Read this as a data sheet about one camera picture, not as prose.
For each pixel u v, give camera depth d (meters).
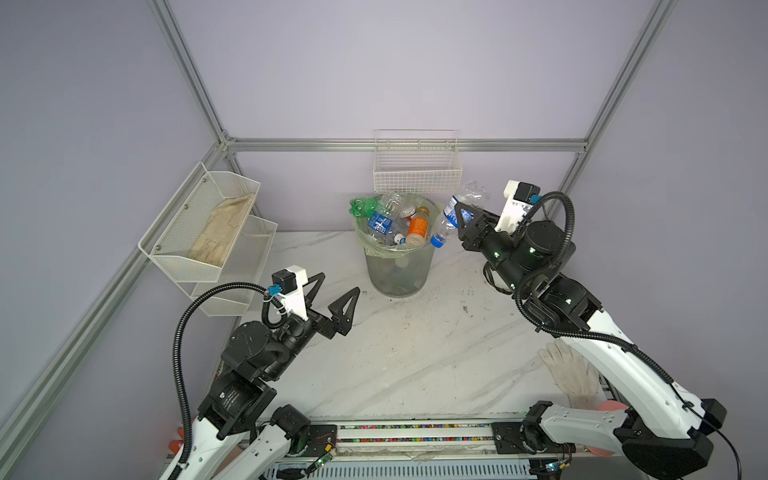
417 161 0.94
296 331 0.49
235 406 0.42
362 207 0.88
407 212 0.94
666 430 0.38
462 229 0.54
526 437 0.65
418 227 0.84
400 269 0.88
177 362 0.42
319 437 0.75
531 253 0.41
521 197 0.48
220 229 0.80
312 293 0.59
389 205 0.81
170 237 0.68
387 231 0.83
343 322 0.50
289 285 0.46
